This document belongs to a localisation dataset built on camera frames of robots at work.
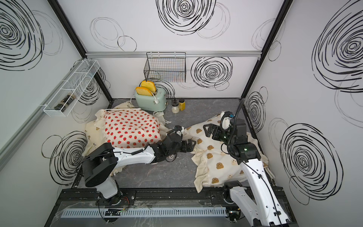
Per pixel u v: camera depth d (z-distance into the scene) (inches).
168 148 25.3
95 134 34.9
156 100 38.9
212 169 30.1
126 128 31.0
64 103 26.2
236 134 20.8
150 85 39.9
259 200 16.0
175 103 41.2
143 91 39.1
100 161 20.1
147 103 40.0
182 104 42.4
